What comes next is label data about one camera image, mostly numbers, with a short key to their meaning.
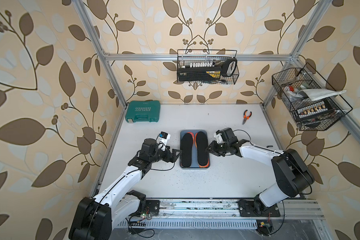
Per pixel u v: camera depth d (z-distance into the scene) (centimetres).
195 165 89
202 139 96
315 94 63
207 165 86
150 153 65
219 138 84
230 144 71
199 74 84
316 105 68
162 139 73
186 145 94
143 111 112
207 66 84
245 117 112
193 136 99
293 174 45
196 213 74
